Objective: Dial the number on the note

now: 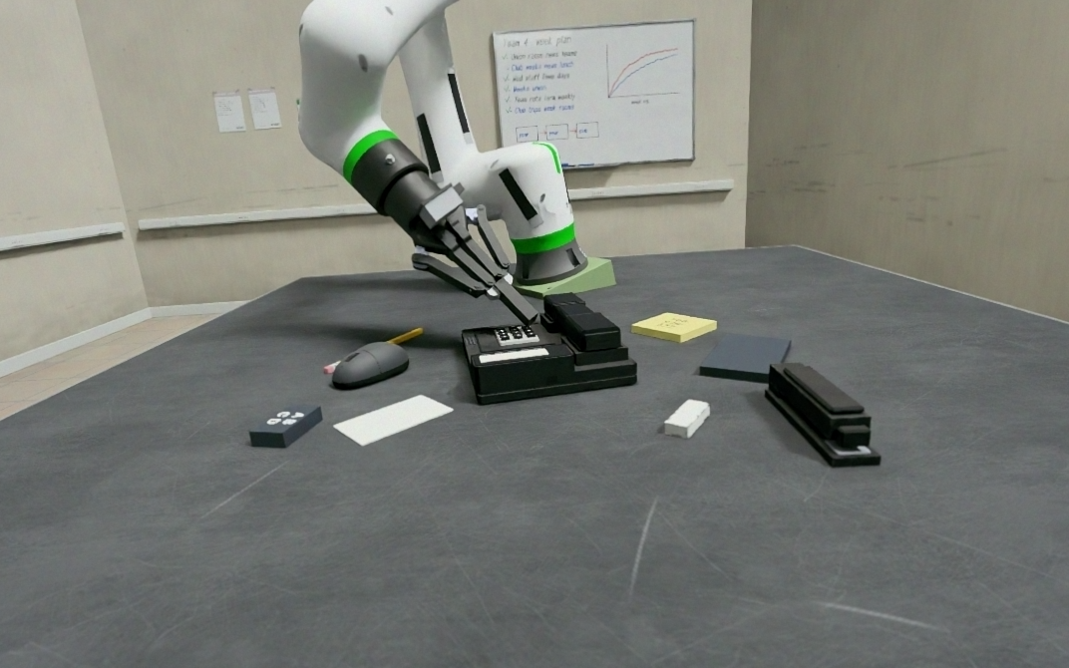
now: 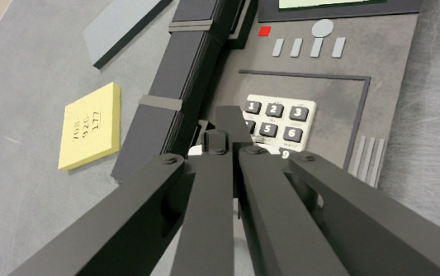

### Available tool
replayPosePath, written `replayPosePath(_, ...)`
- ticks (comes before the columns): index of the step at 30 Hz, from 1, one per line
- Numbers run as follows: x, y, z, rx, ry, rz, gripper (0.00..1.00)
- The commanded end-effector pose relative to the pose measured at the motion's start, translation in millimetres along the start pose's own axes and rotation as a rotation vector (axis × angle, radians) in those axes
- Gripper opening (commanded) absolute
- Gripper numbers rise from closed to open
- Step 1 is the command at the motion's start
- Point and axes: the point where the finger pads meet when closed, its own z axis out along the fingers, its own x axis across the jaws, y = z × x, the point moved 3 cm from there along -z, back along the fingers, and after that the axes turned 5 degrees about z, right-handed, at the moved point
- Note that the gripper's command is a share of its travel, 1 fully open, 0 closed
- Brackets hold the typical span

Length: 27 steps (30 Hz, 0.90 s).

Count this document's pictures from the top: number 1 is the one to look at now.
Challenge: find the yellow sticky note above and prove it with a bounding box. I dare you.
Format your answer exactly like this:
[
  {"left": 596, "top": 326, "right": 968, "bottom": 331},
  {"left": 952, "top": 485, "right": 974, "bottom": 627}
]
[{"left": 631, "top": 313, "right": 716, "bottom": 343}]

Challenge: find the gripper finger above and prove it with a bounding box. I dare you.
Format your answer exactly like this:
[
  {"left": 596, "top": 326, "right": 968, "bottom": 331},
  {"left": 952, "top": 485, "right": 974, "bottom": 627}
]
[
  {"left": 412, "top": 224, "right": 535, "bottom": 327},
  {"left": 446, "top": 204, "right": 538, "bottom": 324}
]

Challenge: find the dark grey telephone handset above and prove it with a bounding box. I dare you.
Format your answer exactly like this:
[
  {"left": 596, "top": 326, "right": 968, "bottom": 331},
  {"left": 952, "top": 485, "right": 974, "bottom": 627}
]
[{"left": 543, "top": 292, "right": 621, "bottom": 352}]

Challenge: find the white rectangular sheet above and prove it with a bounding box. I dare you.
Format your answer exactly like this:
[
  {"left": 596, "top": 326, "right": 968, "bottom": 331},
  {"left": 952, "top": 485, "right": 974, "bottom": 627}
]
[{"left": 334, "top": 397, "right": 453, "bottom": 446}]

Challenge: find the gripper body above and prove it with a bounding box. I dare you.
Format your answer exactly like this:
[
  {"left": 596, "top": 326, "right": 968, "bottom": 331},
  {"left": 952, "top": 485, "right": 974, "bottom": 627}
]
[{"left": 384, "top": 170, "right": 469, "bottom": 255}]

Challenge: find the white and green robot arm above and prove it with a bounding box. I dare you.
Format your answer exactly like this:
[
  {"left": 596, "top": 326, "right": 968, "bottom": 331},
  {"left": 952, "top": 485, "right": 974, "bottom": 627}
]
[{"left": 298, "top": 0, "right": 588, "bottom": 286}]

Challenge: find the dark grey computer mouse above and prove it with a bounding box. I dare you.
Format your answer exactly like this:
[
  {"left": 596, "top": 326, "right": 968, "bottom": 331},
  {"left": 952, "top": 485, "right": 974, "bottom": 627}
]
[{"left": 332, "top": 342, "right": 409, "bottom": 390}]

